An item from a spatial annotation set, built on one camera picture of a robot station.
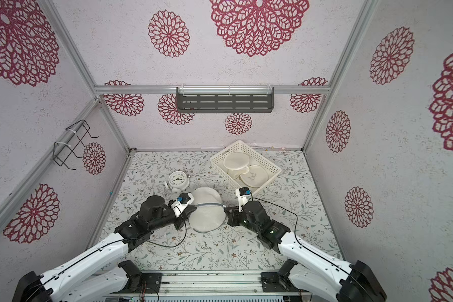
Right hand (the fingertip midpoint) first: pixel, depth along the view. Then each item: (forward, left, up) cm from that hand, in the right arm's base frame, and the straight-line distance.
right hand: (227, 209), depth 79 cm
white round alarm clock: (+21, +27, -10) cm, 36 cm away
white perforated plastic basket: (+40, -15, -12) cm, 45 cm away
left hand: (0, +14, +3) cm, 15 cm away
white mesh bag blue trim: (-2, +7, 0) cm, 7 cm away
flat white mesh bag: (+28, -15, -15) cm, 35 cm away
